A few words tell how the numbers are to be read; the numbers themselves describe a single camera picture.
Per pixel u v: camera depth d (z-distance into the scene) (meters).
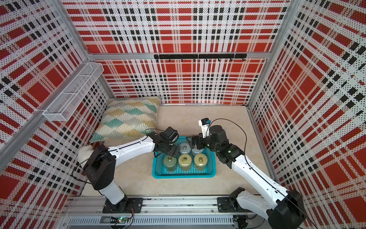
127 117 0.93
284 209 0.37
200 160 0.80
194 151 0.86
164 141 0.66
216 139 0.55
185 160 0.80
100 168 0.46
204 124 0.65
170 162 0.80
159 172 0.82
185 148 0.86
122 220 0.69
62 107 0.69
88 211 0.71
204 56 0.89
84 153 0.72
